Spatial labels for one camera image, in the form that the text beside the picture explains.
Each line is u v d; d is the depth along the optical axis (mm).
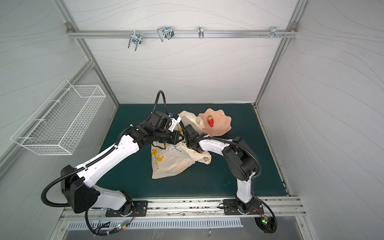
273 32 763
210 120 1055
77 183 392
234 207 720
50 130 645
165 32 765
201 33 781
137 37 782
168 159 770
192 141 716
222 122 1072
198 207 752
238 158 492
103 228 692
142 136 522
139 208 735
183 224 702
